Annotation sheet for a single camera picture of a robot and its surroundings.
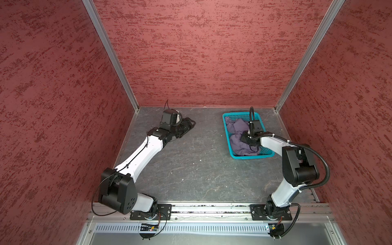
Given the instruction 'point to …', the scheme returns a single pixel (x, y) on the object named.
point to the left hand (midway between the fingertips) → (193, 128)
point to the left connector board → (145, 227)
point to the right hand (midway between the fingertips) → (242, 140)
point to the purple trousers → (235, 129)
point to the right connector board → (276, 230)
